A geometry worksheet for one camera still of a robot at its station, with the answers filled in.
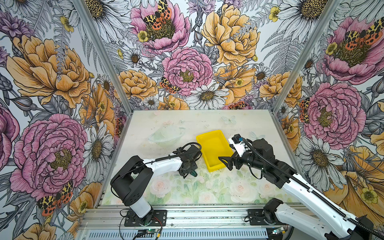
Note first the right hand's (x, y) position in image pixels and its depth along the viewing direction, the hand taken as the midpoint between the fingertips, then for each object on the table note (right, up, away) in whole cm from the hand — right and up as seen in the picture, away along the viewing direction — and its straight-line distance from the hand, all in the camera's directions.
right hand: (226, 156), depth 73 cm
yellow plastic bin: (-3, +2, +24) cm, 25 cm away
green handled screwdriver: (-16, -13, +14) cm, 25 cm away
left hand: (-18, -12, +16) cm, 27 cm away
